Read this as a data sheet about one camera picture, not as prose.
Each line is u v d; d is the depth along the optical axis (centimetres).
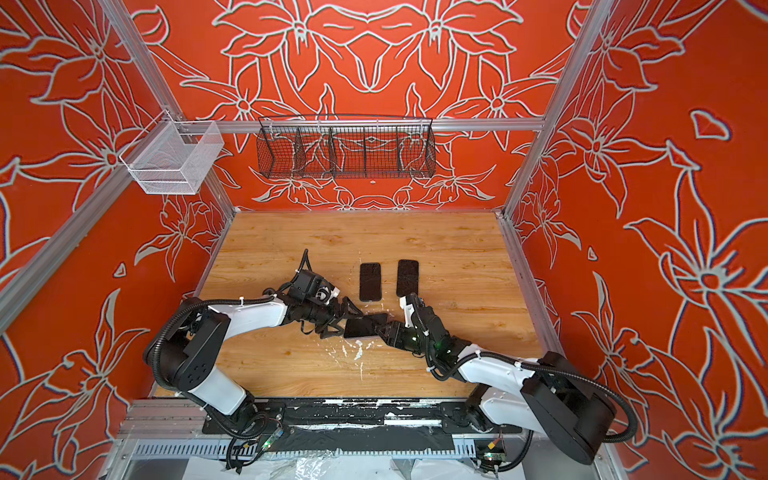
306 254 80
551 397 42
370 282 98
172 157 92
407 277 100
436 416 73
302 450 70
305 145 98
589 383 39
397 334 73
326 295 83
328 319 78
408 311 78
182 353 45
